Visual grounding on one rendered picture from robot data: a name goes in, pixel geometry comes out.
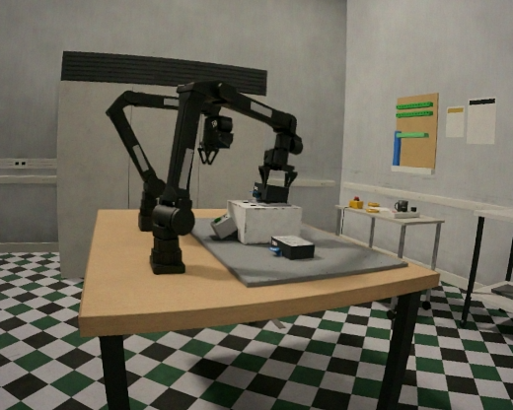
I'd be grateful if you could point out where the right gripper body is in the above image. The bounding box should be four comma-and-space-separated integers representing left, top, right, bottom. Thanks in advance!
258, 148, 297, 173

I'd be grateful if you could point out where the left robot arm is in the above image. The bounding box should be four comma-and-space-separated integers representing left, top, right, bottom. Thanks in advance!
106, 90, 234, 221

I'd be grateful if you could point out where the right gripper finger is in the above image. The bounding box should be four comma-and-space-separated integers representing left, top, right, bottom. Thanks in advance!
284, 172, 298, 188
258, 168, 270, 188

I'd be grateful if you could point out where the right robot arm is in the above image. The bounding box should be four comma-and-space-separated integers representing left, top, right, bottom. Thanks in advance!
149, 80, 303, 273

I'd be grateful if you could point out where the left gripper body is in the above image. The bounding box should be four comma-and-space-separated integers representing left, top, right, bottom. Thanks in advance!
199, 129, 219, 148

